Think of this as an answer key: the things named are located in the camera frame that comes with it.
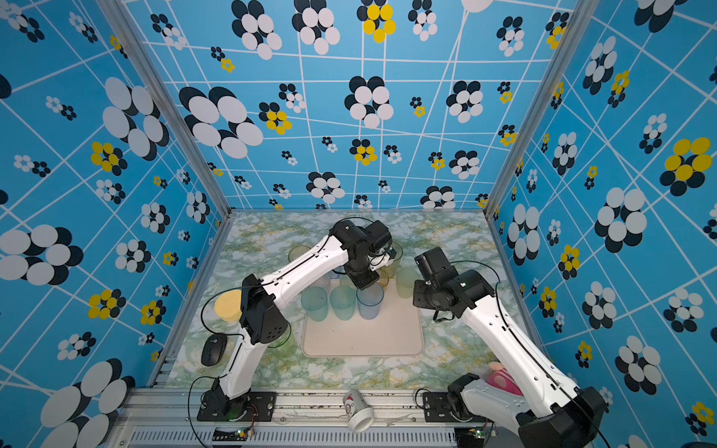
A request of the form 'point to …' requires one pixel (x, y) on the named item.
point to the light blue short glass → (369, 300)
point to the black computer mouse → (213, 349)
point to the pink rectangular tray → (399, 331)
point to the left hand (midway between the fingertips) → (368, 282)
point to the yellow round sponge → (228, 305)
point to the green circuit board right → (478, 432)
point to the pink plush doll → (500, 377)
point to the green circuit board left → (240, 435)
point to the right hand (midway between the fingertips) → (424, 295)
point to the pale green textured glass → (405, 278)
